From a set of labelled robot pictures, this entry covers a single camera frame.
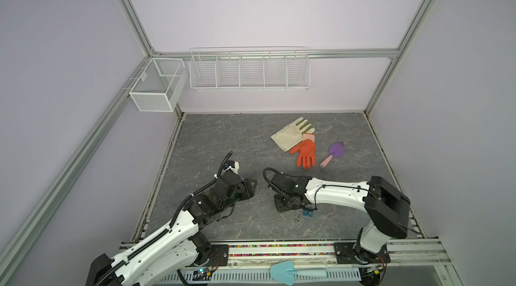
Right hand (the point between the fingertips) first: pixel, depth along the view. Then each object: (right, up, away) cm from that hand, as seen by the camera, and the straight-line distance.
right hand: (280, 207), depth 84 cm
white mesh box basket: (-62, +55, +19) cm, 85 cm away
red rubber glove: (+15, +22, +18) cm, 32 cm away
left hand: (-11, +11, -7) cm, 17 cm away
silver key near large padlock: (+7, -4, -2) cm, 8 cm away
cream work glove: (+8, +29, +25) cm, 39 cm away
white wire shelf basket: (-13, +64, +15) cm, 67 cm away
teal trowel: (+1, -17, -14) cm, 22 cm away
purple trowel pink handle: (+31, +22, +21) cm, 44 cm away
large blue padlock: (+12, -2, -2) cm, 12 cm away
